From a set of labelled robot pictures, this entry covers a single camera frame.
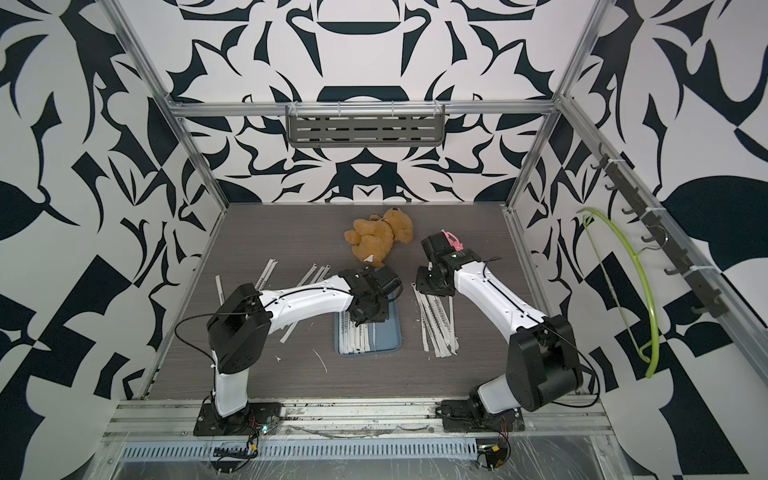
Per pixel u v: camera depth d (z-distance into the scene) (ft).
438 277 2.01
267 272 3.30
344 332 2.87
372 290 2.10
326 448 2.23
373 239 3.16
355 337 2.85
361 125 3.11
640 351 2.01
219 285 3.19
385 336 2.86
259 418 2.43
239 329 1.57
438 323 2.93
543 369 1.39
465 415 2.43
